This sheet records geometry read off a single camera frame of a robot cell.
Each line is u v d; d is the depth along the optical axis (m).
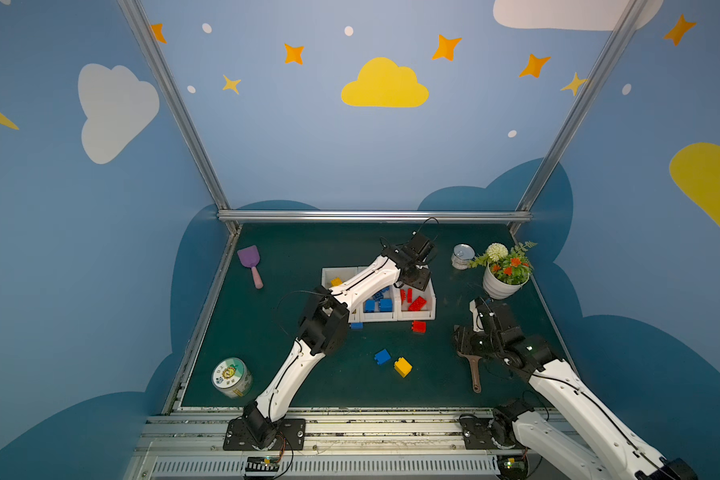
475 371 0.83
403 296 0.98
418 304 0.98
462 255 1.07
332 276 0.98
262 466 0.73
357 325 0.92
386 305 0.98
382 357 0.87
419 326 0.93
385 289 1.02
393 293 0.95
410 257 0.73
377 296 1.00
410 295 0.99
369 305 0.96
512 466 0.73
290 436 0.75
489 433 0.74
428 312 0.93
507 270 0.90
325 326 0.59
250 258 1.11
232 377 0.75
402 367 0.84
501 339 0.59
